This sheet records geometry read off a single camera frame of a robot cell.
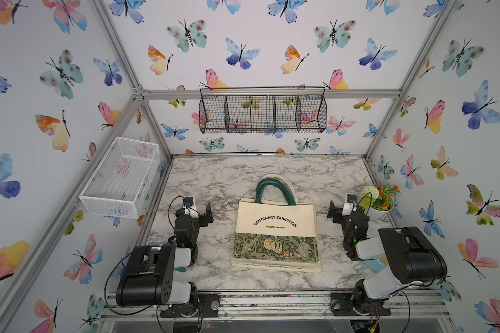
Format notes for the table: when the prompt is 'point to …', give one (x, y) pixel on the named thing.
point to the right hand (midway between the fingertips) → (346, 200)
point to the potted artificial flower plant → (380, 198)
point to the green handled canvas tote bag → (273, 231)
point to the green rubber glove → (181, 269)
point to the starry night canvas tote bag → (276, 232)
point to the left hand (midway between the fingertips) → (200, 202)
